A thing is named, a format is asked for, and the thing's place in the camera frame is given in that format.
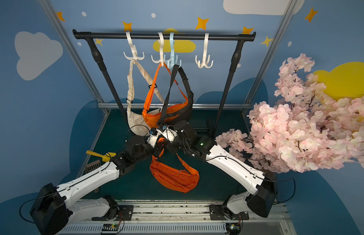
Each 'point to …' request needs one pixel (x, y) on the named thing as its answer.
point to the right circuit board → (233, 228)
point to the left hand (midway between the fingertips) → (165, 138)
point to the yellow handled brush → (105, 157)
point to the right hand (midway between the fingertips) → (168, 137)
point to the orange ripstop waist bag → (179, 180)
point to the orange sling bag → (153, 117)
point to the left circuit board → (109, 228)
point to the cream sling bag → (136, 123)
